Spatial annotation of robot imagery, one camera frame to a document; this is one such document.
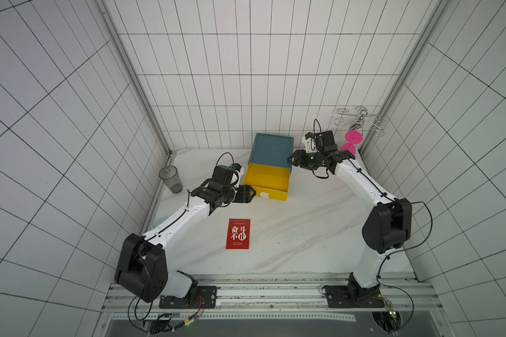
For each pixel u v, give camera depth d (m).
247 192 0.73
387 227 0.47
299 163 0.77
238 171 0.76
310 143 0.76
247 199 0.73
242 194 0.72
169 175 0.97
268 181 0.89
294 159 0.81
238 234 0.88
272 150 0.90
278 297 0.74
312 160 0.75
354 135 0.90
